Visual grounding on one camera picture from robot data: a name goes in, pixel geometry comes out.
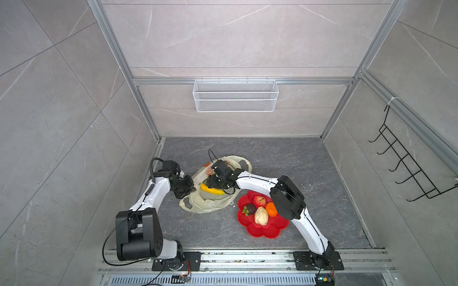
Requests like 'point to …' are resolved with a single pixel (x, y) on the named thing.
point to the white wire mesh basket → (235, 95)
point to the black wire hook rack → (430, 189)
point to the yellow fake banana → (213, 190)
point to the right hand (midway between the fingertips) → (210, 182)
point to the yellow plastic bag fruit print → (203, 202)
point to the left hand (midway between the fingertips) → (195, 184)
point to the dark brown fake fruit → (249, 210)
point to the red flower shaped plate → (273, 228)
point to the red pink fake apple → (260, 201)
